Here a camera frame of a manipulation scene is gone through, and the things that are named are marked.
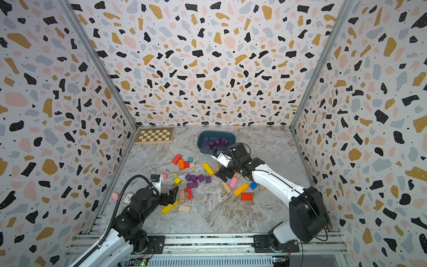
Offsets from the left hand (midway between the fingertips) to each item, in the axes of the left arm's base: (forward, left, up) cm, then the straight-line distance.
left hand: (171, 186), depth 81 cm
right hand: (+11, -26, +4) cm, 28 cm away
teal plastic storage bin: (+37, -16, -9) cm, 42 cm away
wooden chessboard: (+41, +21, -8) cm, 46 cm away
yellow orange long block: (+2, -35, -10) cm, 36 cm away
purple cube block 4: (+9, -12, -10) cm, 18 cm away
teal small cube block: (+23, -5, -10) cm, 25 cm away
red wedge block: (-2, -38, -10) cm, 39 cm away
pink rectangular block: (+6, -31, -9) cm, 33 cm away
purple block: (+31, -14, -10) cm, 36 cm away
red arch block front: (-1, -8, -9) cm, 12 cm away
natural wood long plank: (+4, -27, -11) cm, 29 cm away
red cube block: (+18, -3, -10) cm, 21 cm away
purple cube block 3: (+9, -8, -9) cm, 15 cm away
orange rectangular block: (+18, 0, -9) cm, 21 cm away
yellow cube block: (+7, 0, -9) cm, 11 cm away
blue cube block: (+4, -42, -9) cm, 43 cm away
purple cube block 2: (+10, -5, -9) cm, 14 cm away
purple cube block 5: (+8, -17, -10) cm, 21 cm away
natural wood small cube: (+18, -6, -10) cm, 21 cm away
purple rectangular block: (+6, -8, -11) cm, 14 cm away
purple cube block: (+33, -18, -9) cm, 39 cm away
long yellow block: (+15, -17, -10) cm, 25 cm away
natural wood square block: (-8, -5, -10) cm, 14 cm away
